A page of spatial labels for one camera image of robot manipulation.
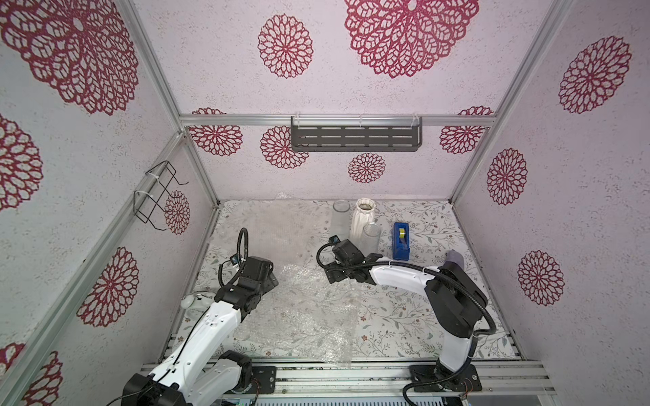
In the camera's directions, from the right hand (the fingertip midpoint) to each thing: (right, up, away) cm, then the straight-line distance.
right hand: (334, 263), depth 93 cm
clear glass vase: (+3, +16, +7) cm, 18 cm away
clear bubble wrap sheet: (-10, -16, -7) cm, 20 cm away
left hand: (-24, -5, -9) cm, 26 cm away
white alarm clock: (-43, -10, -15) cm, 47 cm away
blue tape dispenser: (+27, +8, +7) cm, 29 cm away
